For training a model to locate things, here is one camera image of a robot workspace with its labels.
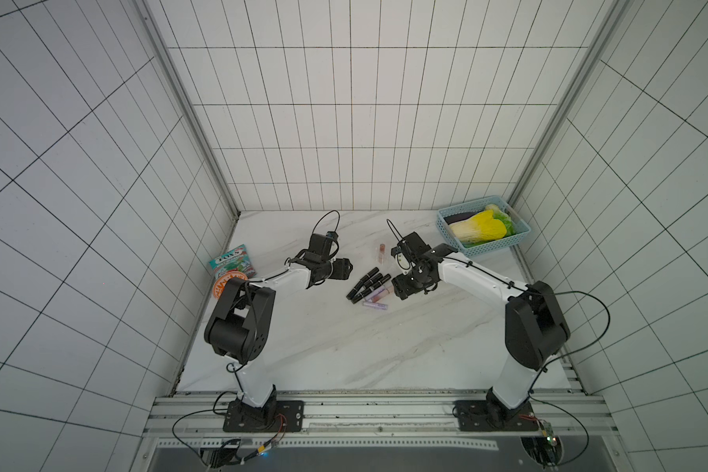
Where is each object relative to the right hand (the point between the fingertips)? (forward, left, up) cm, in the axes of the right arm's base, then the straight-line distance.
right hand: (395, 288), depth 90 cm
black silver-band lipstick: (0, +10, -5) cm, 11 cm away
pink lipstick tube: (+14, +4, 0) cm, 15 cm away
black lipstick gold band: (+8, +8, -5) cm, 13 cm away
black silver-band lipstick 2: (0, +10, -5) cm, 11 cm away
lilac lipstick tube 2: (-3, +6, -6) cm, 9 cm away
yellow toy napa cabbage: (+26, -31, +1) cm, 40 cm away
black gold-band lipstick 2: (+7, +2, -6) cm, 10 cm away
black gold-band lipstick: (+5, +7, -5) cm, 10 cm away
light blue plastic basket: (+29, -47, -1) cm, 56 cm away
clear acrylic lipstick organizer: (-1, 0, +14) cm, 14 cm away
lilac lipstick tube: (+2, +5, -5) cm, 7 cm away
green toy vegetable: (+33, -40, 0) cm, 52 cm away
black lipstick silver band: (+1, +13, -4) cm, 14 cm away
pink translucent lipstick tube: (+1, +2, -3) cm, 4 cm away
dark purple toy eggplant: (+34, -26, -3) cm, 43 cm away
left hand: (+7, +19, -2) cm, 20 cm away
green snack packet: (+10, +57, -4) cm, 58 cm away
